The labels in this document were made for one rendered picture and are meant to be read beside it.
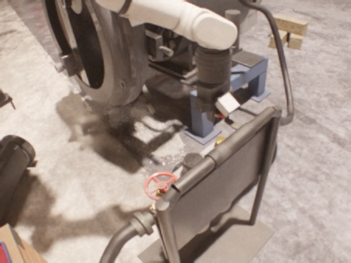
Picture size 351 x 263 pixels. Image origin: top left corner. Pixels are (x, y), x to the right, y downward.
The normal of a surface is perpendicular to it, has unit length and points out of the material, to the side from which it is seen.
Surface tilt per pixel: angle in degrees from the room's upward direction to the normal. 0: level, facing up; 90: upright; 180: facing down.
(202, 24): 90
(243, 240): 0
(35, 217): 0
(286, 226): 0
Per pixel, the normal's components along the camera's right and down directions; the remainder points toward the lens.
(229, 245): -0.09, -0.75
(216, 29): 0.36, 0.59
